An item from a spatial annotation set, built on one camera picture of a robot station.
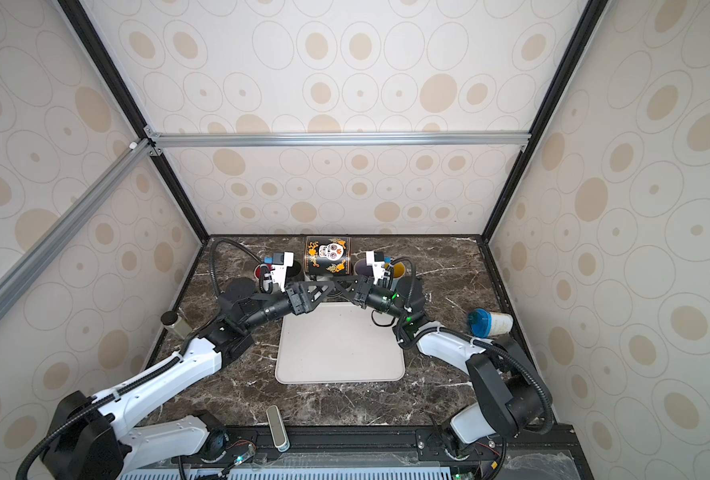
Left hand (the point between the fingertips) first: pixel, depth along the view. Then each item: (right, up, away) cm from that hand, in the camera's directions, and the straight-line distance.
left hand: (333, 288), depth 66 cm
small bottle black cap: (-48, -11, +20) cm, 53 cm away
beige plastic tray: (-1, -19, +28) cm, 34 cm away
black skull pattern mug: (-2, +7, +3) cm, 8 cm away
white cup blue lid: (+43, -12, +22) cm, 50 cm away
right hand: (0, 0, +6) cm, 6 cm away
